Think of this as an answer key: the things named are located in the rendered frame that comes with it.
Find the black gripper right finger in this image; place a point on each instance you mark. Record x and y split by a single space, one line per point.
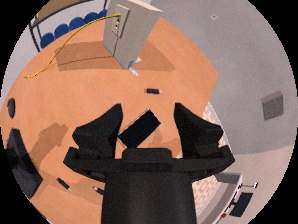
198 136

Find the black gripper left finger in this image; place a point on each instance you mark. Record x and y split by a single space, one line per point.
98 138

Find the black computer mouse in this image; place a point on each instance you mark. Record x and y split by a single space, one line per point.
11 107

